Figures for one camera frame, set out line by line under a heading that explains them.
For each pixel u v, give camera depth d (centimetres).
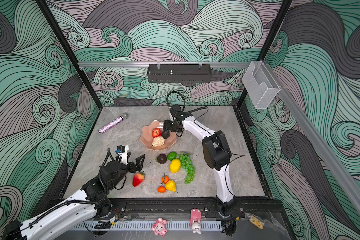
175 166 85
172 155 89
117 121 107
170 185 78
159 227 66
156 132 97
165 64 95
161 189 77
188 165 83
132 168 68
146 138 97
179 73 97
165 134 96
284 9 73
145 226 70
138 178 80
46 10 72
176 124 70
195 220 71
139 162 70
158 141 92
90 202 53
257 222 68
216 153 53
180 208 74
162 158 86
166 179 81
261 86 77
